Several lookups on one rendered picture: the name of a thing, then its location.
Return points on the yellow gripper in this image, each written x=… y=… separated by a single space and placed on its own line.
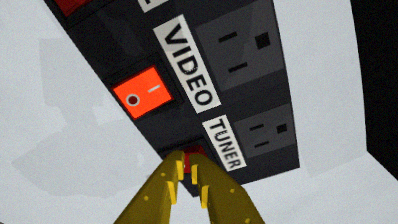
x=226 y=200

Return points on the black power strip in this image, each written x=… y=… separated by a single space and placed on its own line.
x=201 y=76

